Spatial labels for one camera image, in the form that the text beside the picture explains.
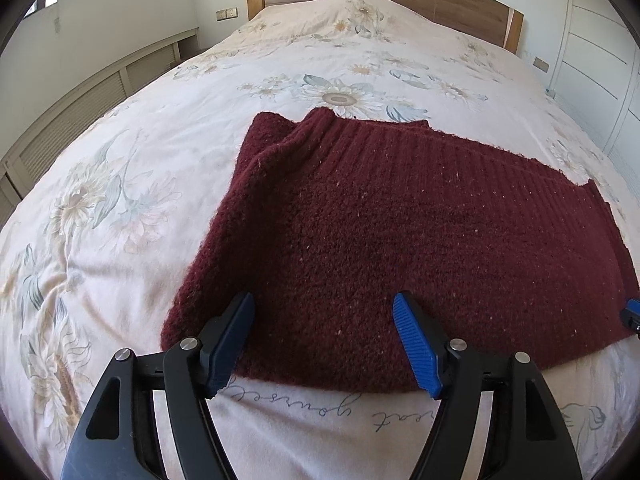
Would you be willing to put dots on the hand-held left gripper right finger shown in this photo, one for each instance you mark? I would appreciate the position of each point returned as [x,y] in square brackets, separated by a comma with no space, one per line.
[417,345]

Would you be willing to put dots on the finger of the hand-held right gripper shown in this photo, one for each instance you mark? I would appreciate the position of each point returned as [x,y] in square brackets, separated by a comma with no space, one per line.
[631,317]

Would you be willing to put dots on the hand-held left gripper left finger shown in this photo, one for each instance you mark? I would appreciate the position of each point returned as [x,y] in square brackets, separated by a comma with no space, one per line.
[227,350]

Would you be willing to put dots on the dark red knitted sweater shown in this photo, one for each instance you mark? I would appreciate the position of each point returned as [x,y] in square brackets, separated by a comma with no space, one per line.
[375,240]

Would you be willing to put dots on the floral duvet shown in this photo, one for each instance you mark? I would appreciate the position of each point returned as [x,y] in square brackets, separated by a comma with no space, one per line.
[150,135]

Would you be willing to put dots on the white wardrobe doors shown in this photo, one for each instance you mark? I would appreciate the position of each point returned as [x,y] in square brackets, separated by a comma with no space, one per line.
[600,60]

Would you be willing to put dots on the low louvered cabinet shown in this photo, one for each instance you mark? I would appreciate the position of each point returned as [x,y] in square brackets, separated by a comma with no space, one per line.
[75,115]

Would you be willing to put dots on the wall switch panel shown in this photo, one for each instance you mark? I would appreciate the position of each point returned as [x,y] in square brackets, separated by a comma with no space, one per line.
[540,64]

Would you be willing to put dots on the wall power sockets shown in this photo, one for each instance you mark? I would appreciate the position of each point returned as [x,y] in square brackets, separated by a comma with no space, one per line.
[226,14]

